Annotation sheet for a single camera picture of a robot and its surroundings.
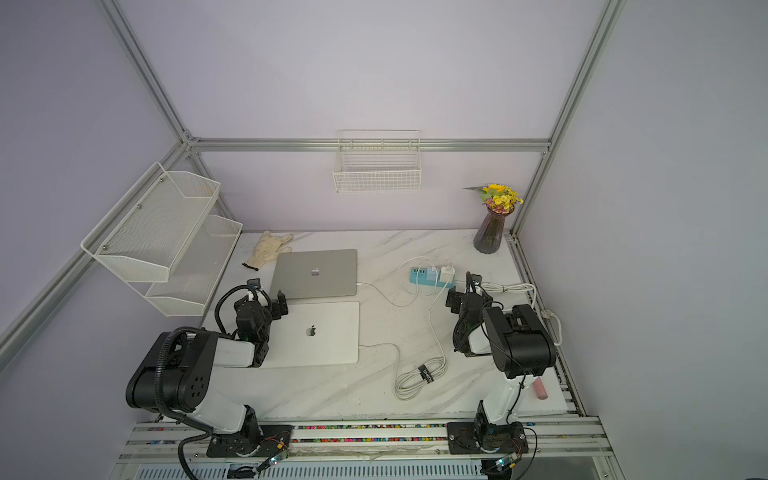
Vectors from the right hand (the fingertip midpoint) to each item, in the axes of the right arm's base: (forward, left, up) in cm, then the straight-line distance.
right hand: (470, 293), depth 99 cm
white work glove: (+23, +75, -1) cm, 79 cm away
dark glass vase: (+22, -10, +5) cm, 25 cm away
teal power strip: (+5, +15, 0) cm, 16 cm away
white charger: (+5, +8, +5) cm, 10 cm away
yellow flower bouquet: (+23, -10, +21) cm, 33 cm away
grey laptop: (+11, +54, -1) cm, 55 cm away
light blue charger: (+5, +13, +4) cm, 15 cm away
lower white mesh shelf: (+2, +89, +10) cm, 89 cm away
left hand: (-2, +67, +4) cm, 67 cm away
